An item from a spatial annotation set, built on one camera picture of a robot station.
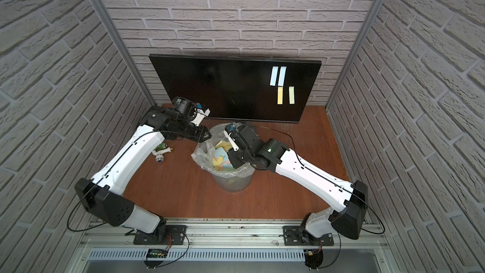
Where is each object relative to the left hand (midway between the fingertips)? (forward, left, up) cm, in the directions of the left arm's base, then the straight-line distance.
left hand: (203, 129), depth 78 cm
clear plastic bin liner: (-13, -2, 0) cm, 13 cm away
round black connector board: (-43, -45, -25) cm, 67 cm away
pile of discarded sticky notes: (-8, -7, -10) cm, 15 cm away
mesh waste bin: (-18, -15, -10) cm, 25 cm away
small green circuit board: (-41, +17, -27) cm, 52 cm away
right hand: (-11, -14, -1) cm, 17 cm away
